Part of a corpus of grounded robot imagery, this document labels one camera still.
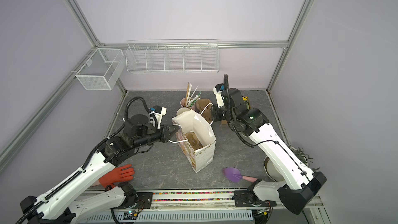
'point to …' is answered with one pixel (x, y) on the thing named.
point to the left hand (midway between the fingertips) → (178, 131)
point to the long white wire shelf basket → (172, 56)
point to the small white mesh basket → (100, 71)
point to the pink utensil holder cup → (182, 104)
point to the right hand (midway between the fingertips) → (212, 108)
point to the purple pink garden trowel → (234, 175)
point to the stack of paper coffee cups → (185, 113)
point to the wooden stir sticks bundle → (189, 101)
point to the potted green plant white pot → (272, 172)
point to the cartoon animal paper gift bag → (200, 158)
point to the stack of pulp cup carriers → (201, 103)
